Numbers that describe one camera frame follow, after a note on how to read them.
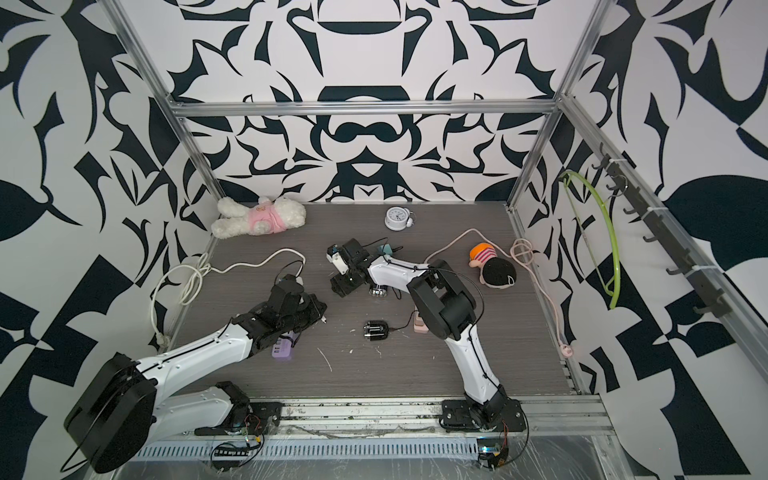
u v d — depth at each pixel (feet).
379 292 3.08
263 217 3.44
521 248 3.64
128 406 1.34
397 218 3.66
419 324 2.86
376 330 2.86
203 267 3.35
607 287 2.30
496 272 3.25
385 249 3.49
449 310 1.83
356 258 2.58
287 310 2.19
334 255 2.92
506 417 2.26
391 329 2.89
